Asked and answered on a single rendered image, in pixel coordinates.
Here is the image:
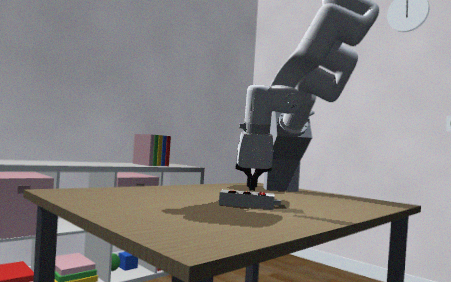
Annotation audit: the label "white power strip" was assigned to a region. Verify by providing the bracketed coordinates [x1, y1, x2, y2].
[219, 190, 281, 210]

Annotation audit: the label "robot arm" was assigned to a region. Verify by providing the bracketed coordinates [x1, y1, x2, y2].
[239, 0, 379, 134]

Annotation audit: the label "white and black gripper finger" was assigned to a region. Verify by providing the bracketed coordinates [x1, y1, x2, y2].
[235, 163, 253, 191]
[252, 168, 272, 191]

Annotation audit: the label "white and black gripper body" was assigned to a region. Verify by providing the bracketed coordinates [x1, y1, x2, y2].
[237, 131, 273, 169]

